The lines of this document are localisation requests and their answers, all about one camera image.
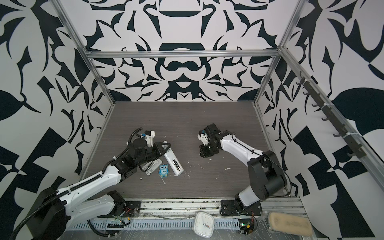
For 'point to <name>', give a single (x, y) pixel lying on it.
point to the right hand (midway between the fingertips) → (202, 153)
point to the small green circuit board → (246, 226)
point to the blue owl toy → (163, 170)
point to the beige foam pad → (290, 223)
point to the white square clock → (204, 224)
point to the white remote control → (173, 162)
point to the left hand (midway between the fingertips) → (172, 142)
